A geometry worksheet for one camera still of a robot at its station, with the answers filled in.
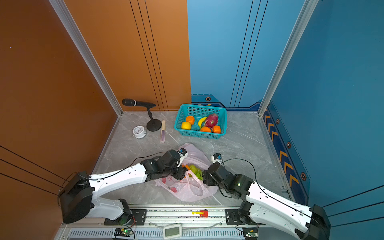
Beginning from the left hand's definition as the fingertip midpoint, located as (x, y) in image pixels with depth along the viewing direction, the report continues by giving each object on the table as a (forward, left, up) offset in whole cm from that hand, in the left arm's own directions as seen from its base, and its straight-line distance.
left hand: (186, 168), depth 81 cm
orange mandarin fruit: (+30, -12, -2) cm, 32 cm away
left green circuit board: (-28, +29, -10) cm, 42 cm away
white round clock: (+28, +34, -4) cm, 44 cm away
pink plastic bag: (-12, -3, +2) cm, 12 cm away
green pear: (+1, -4, -3) cm, 5 cm away
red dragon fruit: (+36, -16, 0) cm, 39 cm away
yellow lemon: (+33, +2, -2) cm, 33 cm away
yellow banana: (+40, -9, -5) cm, 41 cm away
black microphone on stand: (+37, +27, -8) cm, 47 cm away
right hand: (-5, -10, +2) cm, 12 cm away
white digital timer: (-28, +5, -6) cm, 29 cm away
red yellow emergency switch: (-20, -9, -7) cm, 23 cm away
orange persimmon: (+39, -1, -2) cm, 39 cm away
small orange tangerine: (-2, -1, +7) cm, 7 cm away
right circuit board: (-28, -32, -10) cm, 44 cm away
